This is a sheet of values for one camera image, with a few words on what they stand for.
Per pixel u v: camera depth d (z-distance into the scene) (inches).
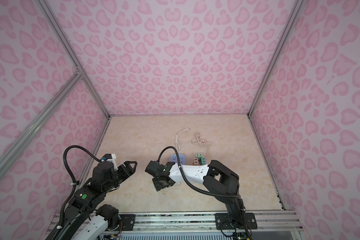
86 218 19.8
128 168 26.2
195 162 34.5
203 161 34.4
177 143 39.6
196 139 40.7
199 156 35.0
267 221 29.4
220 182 18.7
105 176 21.4
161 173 24.8
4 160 21.0
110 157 26.8
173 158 36.6
